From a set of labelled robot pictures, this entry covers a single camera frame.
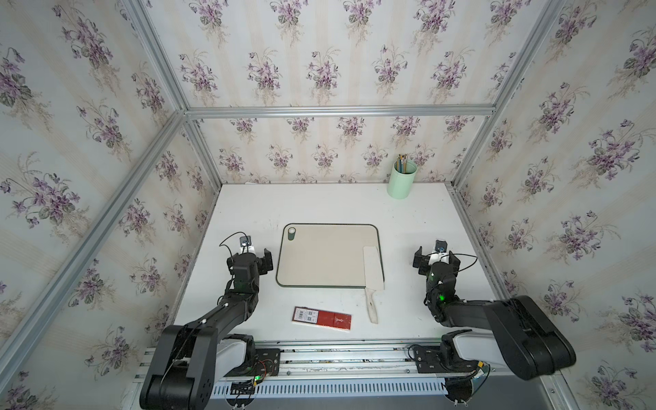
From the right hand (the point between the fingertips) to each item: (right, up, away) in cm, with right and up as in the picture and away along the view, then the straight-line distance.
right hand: (438, 251), depth 88 cm
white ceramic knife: (-22, -10, +2) cm, 25 cm away
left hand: (-65, -1, +1) cm, 65 cm away
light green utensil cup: (-7, +27, +22) cm, 35 cm away
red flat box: (-40, -20, -8) cm, 45 cm away
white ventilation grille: (-37, -35, -18) cm, 54 cm away
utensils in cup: (-7, +34, +19) cm, 40 cm away
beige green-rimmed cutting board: (-40, -3, +6) cm, 40 cm away
